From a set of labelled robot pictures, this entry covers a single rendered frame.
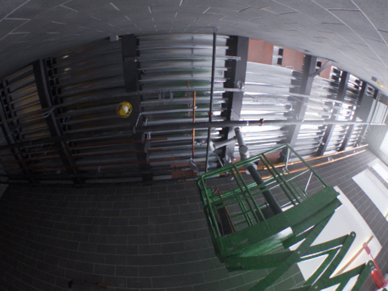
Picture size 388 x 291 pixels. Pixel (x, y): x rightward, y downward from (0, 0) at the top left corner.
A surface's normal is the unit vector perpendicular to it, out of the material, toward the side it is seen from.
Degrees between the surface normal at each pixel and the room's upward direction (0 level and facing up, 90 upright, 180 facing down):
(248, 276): 90
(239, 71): 180
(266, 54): 180
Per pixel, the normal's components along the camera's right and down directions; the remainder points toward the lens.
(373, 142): -0.98, 0.08
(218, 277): 0.02, -0.83
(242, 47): 0.18, 0.54
